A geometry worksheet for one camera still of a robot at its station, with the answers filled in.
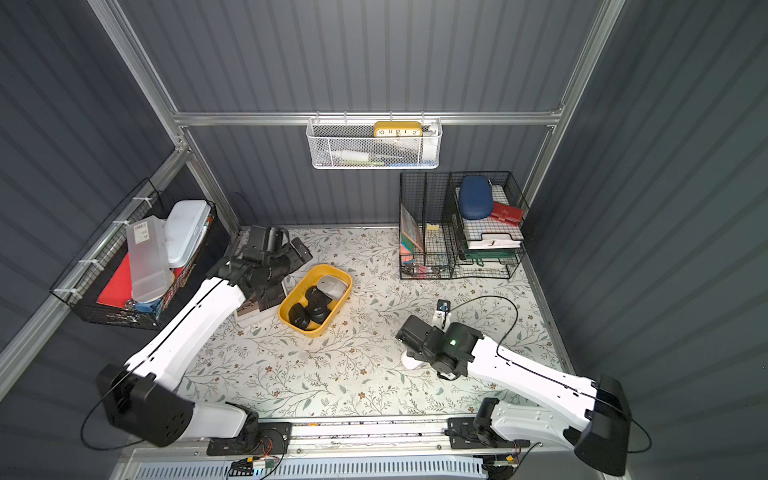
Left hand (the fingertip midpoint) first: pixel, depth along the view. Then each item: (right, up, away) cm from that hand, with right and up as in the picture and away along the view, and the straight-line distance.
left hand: (299, 256), depth 80 cm
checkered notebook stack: (+51, +8, +13) cm, 53 cm away
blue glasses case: (+53, +20, +21) cm, 61 cm away
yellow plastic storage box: (-6, -13, +17) cm, 22 cm away
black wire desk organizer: (+41, +5, +36) cm, 54 cm away
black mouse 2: (0, -14, +19) cm, 23 cm away
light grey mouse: (+6, -10, +16) cm, 20 cm away
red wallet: (+62, +13, +14) cm, 65 cm away
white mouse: (+30, -30, +5) cm, 43 cm away
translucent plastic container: (-29, -4, -14) cm, 32 cm away
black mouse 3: (-4, -19, +12) cm, 23 cm away
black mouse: (+2, -17, +11) cm, 21 cm away
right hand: (+35, -23, -3) cm, 42 cm away
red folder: (-37, -7, -12) cm, 40 cm away
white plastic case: (-28, +8, -4) cm, 30 cm away
